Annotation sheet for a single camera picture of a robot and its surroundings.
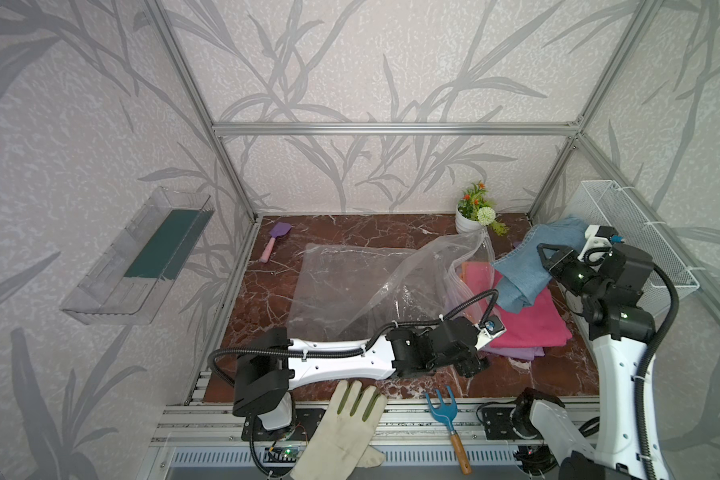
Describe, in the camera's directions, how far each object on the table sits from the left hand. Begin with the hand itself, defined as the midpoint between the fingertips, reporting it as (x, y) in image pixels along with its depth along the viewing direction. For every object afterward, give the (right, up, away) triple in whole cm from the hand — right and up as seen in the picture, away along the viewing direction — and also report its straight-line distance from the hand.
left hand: (485, 345), depth 68 cm
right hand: (+13, +23, +1) cm, 27 cm away
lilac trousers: (+17, -8, +15) cm, 23 cm away
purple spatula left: (-64, +29, +48) cm, 84 cm away
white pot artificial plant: (+9, +35, +34) cm, 49 cm away
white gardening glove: (-33, -24, +3) cm, 41 cm away
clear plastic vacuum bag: (-34, +7, +31) cm, 46 cm away
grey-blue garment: (+8, +17, -2) cm, 19 cm away
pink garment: (+22, +1, +17) cm, 28 cm away
